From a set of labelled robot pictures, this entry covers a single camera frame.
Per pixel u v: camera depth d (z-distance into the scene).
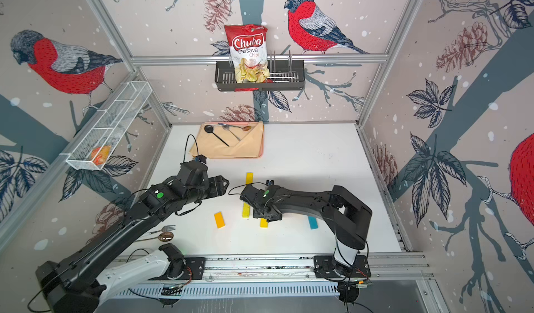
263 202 0.63
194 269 0.73
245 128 1.18
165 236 0.82
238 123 1.25
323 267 0.73
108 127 0.78
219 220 0.86
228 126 1.19
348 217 0.45
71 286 0.38
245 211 0.88
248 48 0.82
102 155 0.67
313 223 0.83
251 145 1.11
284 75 0.95
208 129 1.18
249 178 0.98
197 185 0.57
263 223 0.83
